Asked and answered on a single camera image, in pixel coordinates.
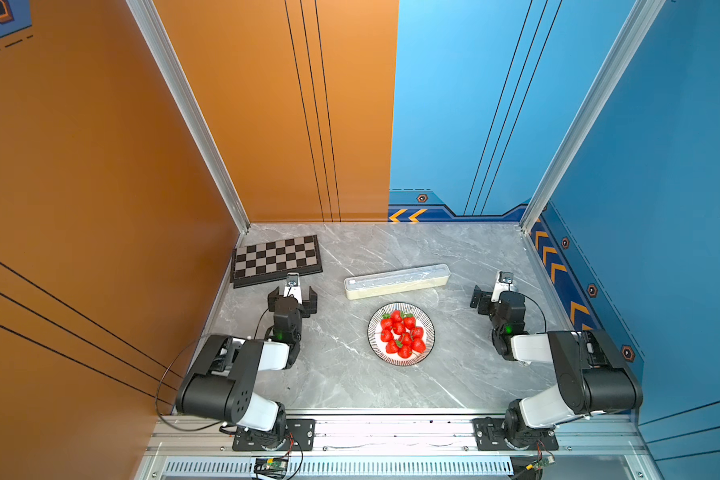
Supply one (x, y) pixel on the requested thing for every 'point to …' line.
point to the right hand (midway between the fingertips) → (492, 288)
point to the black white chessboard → (271, 261)
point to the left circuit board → (271, 467)
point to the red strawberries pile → (402, 336)
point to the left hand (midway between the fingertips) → (295, 284)
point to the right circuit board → (540, 464)
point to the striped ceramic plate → (422, 320)
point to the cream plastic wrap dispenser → (377, 284)
